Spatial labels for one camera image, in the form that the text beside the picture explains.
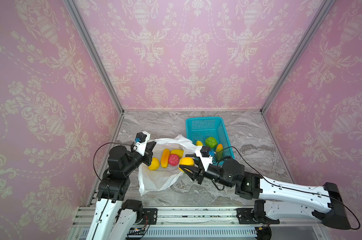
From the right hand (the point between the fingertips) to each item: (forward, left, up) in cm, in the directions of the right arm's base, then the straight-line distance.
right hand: (183, 161), depth 60 cm
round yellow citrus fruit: (+11, +17, -26) cm, 33 cm away
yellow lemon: (+25, -10, -27) cm, 38 cm away
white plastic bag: (-1, +17, -17) cm, 24 cm away
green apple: (+24, -18, -25) cm, 39 cm away
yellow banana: (+16, +11, -26) cm, 33 cm away
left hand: (+10, +13, -1) cm, 16 cm away
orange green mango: (+17, -22, -26) cm, 39 cm away
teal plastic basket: (+41, -13, -31) cm, 53 cm away
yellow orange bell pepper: (-1, -1, +1) cm, 1 cm away
